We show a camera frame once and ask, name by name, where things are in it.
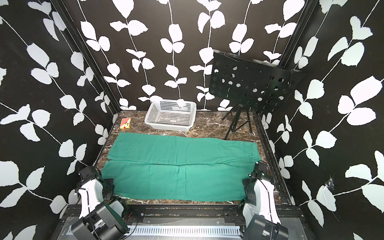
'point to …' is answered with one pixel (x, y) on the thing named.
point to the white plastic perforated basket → (173, 115)
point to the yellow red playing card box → (125, 123)
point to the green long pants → (176, 166)
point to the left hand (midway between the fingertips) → (113, 185)
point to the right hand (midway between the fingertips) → (245, 184)
